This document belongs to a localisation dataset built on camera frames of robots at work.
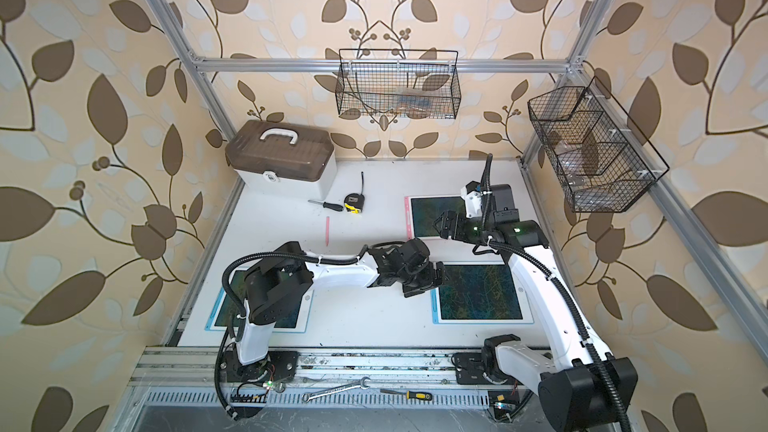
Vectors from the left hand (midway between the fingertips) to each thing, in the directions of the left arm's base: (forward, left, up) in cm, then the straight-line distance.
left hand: (441, 281), depth 83 cm
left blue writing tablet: (0, +60, -7) cm, 60 cm away
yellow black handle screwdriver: (-27, +5, -4) cm, 27 cm away
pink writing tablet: (+28, +4, -6) cm, 29 cm away
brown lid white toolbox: (+33, +48, +15) cm, 60 cm away
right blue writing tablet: (-1, -12, -5) cm, 14 cm away
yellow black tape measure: (+30, +28, -3) cm, 41 cm away
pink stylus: (+20, +36, -7) cm, 42 cm away
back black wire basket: (+54, +13, +29) cm, 63 cm away
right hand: (+8, -1, +15) cm, 17 cm away
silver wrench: (-27, +34, -6) cm, 44 cm away
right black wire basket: (+19, -38, +29) cm, 52 cm away
